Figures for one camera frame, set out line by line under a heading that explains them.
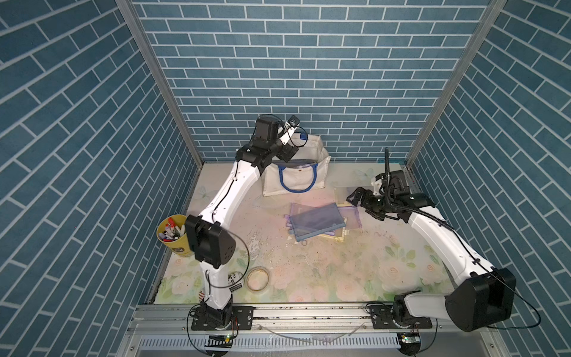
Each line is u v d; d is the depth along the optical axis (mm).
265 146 615
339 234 935
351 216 985
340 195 1046
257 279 820
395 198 609
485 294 404
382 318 735
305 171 909
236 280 790
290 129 685
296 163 897
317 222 953
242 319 736
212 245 476
